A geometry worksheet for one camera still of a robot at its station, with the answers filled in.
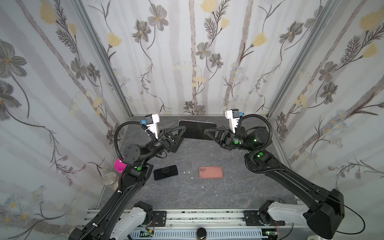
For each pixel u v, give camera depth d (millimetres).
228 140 516
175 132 537
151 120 501
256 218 732
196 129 545
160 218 734
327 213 379
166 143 500
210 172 912
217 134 578
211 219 751
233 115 522
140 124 515
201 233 626
